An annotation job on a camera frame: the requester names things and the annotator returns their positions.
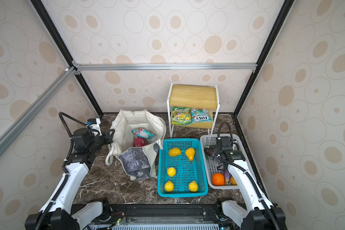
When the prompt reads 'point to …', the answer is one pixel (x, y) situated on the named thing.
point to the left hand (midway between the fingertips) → (116, 127)
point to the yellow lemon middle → (171, 171)
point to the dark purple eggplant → (227, 176)
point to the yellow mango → (174, 152)
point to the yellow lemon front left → (169, 186)
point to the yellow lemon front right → (193, 186)
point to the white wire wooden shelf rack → (201, 97)
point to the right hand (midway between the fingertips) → (224, 157)
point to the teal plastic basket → (182, 171)
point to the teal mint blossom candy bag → (142, 132)
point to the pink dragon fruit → (139, 142)
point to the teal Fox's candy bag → (200, 115)
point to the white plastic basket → (209, 166)
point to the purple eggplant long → (208, 151)
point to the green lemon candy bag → (181, 116)
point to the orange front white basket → (218, 179)
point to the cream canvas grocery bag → (135, 136)
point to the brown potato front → (233, 181)
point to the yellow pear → (190, 153)
